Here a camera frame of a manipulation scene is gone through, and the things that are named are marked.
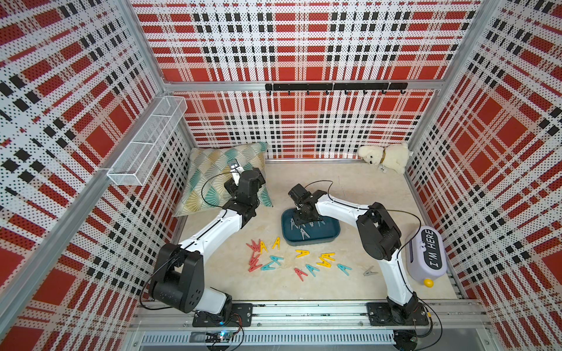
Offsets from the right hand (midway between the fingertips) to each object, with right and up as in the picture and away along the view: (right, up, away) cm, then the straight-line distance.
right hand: (303, 217), depth 96 cm
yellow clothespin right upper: (+9, -14, -10) cm, 19 cm away
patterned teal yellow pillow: (-42, +21, 0) cm, 47 cm away
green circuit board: (-27, -34, -27) cm, 51 cm away
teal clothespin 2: (+15, -18, -12) cm, 27 cm away
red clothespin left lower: (-20, -17, -12) cm, 29 cm away
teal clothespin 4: (-12, -15, -10) cm, 22 cm away
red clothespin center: (-2, -20, -14) cm, 24 cm away
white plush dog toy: (+49, +29, +17) cm, 59 cm away
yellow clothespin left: (-17, -11, -6) cm, 21 cm away
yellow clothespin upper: (-11, -10, -6) cm, 16 cm away
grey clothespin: (+4, -3, -1) cm, 5 cm away
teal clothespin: (+9, -2, -1) cm, 9 cm away
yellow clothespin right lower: (+8, -16, -12) cm, 22 cm away
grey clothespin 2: (-5, -2, -5) cm, 7 cm away
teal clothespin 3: (+3, -18, -12) cm, 22 cm away
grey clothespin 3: (0, -6, -3) cm, 7 cm away
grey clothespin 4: (+25, -19, -14) cm, 34 cm away
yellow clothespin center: (0, -13, -8) cm, 16 cm away
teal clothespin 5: (-15, -18, -12) cm, 26 cm away
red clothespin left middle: (-20, -15, -10) cm, 28 cm away
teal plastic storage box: (+10, -5, -4) cm, 12 cm away
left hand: (-23, +20, -10) cm, 32 cm away
